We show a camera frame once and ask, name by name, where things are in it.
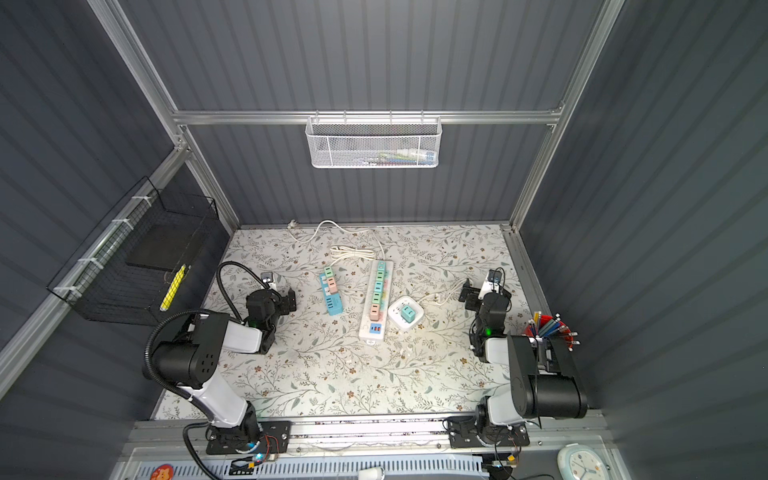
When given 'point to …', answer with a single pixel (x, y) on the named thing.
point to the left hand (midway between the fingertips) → (273, 291)
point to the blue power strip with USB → (333, 300)
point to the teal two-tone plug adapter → (408, 314)
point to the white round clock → (581, 462)
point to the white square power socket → (395, 312)
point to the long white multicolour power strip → (375, 331)
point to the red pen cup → (528, 331)
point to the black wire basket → (144, 263)
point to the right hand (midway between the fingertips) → (488, 284)
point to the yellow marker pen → (172, 288)
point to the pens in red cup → (544, 325)
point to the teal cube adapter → (378, 287)
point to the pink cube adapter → (374, 312)
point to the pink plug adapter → (332, 285)
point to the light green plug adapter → (376, 298)
